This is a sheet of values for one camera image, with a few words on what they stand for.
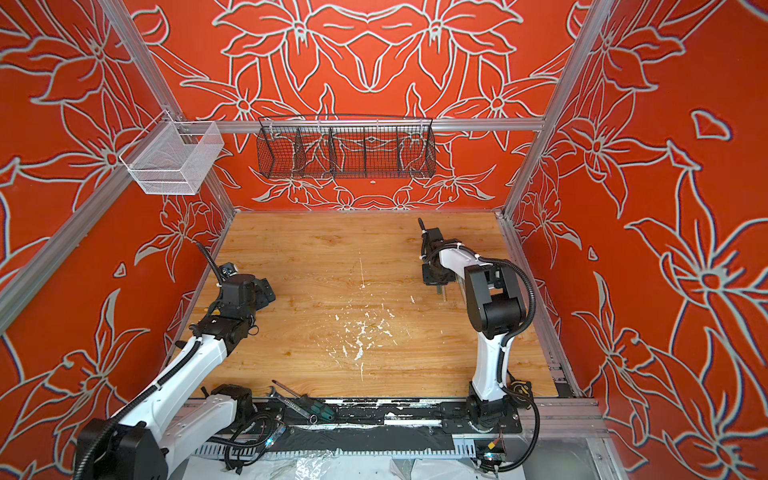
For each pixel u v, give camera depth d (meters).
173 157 0.92
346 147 1.00
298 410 0.74
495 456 0.68
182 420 0.52
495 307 0.53
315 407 0.73
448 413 0.74
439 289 0.95
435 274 0.86
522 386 0.75
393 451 0.69
